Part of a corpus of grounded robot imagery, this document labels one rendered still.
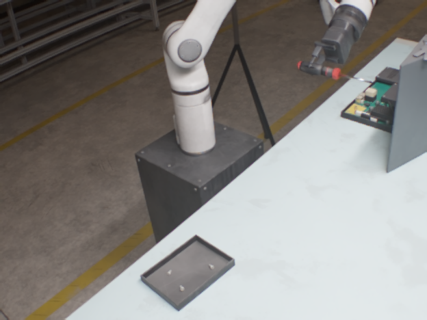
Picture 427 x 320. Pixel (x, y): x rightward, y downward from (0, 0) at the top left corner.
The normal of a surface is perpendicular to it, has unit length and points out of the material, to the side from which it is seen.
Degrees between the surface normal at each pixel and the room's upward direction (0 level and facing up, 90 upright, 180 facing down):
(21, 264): 0
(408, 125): 90
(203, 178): 0
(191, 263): 0
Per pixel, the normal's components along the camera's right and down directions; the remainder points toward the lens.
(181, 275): -0.11, -0.82
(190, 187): -0.69, 0.47
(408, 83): 0.45, 0.47
